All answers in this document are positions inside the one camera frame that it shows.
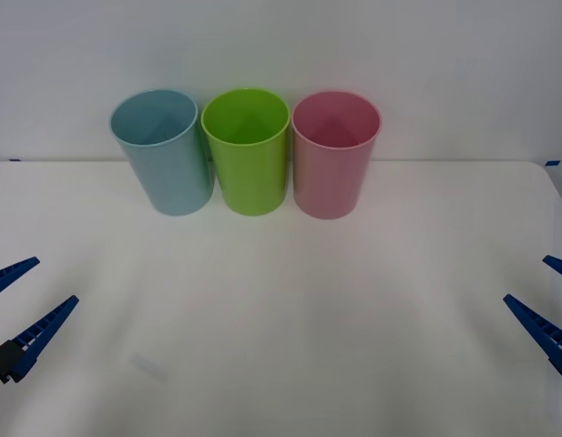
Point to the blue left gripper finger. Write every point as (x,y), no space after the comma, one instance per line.
(43,330)
(9,274)

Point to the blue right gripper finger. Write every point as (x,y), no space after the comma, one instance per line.
(542,330)
(560,265)

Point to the pale blue plastic bin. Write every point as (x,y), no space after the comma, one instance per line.
(171,177)

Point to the pink plastic bin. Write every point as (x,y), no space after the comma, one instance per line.
(328,182)

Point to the green plastic bin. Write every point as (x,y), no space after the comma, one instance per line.
(251,179)

